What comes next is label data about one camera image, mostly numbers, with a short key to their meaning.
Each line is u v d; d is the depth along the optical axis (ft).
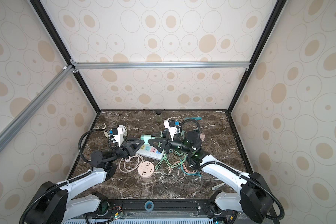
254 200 1.33
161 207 2.45
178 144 1.98
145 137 1.99
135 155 2.01
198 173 2.80
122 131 1.95
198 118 3.81
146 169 2.80
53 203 1.33
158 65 2.89
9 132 1.79
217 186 2.66
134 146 2.03
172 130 1.95
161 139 1.98
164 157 3.01
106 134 3.39
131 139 2.08
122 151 1.91
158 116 3.54
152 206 2.43
